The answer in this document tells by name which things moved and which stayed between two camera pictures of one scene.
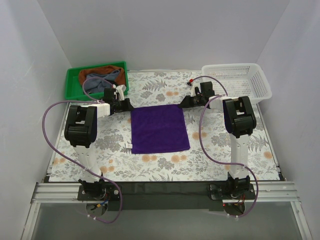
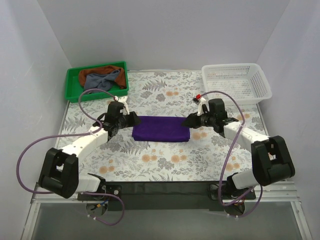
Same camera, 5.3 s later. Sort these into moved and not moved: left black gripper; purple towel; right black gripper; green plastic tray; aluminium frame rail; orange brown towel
Moved: right black gripper; left black gripper
Not moved: purple towel; aluminium frame rail; green plastic tray; orange brown towel
